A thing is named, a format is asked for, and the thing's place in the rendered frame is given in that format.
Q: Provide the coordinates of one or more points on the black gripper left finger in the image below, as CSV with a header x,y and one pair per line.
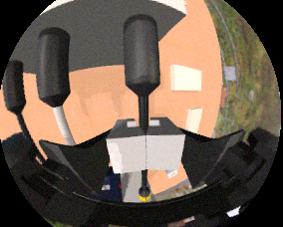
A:
x,y
88,160

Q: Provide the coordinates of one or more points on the small white block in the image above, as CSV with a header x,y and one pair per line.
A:
x,y
170,173

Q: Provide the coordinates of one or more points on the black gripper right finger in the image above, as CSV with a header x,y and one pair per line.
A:
x,y
200,154

